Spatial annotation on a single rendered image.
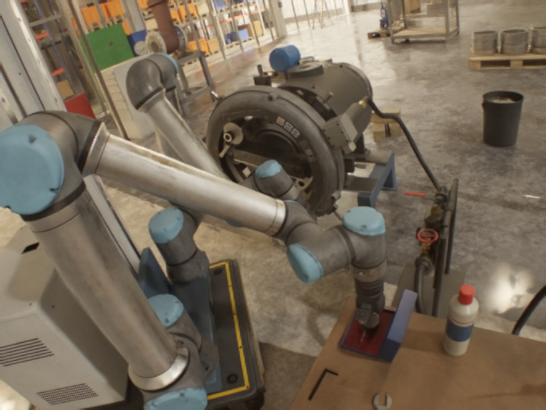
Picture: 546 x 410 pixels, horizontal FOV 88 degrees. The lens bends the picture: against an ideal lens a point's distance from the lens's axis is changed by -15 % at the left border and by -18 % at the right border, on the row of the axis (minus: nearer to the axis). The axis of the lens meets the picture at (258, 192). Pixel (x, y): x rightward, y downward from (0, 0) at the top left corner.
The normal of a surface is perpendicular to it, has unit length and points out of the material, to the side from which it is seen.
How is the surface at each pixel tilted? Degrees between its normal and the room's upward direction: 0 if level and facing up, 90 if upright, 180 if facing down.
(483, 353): 0
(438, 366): 0
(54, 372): 90
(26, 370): 90
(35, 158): 83
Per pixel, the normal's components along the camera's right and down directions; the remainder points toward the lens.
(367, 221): -0.18, -0.86
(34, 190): 0.26, 0.31
